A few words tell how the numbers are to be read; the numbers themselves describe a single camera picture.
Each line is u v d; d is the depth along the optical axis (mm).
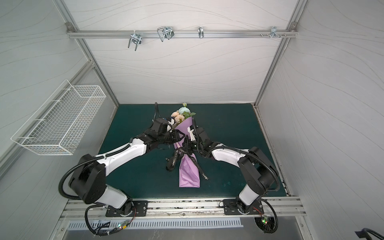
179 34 785
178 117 1051
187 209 752
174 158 861
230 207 731
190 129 814
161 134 678
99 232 683
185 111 1063
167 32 764
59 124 687
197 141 686
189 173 820
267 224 720
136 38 793
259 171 453
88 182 430
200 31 721
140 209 733
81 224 701
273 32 764
